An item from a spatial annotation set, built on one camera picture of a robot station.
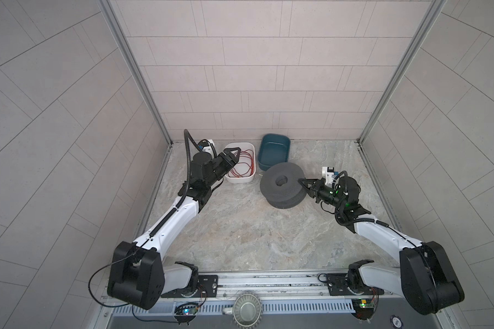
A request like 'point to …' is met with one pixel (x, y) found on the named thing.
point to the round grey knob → (247, 310)
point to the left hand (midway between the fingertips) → (243, 150)
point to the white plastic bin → (243, 146)
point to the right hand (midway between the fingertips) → (298, 183)
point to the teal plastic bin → (274, 149)
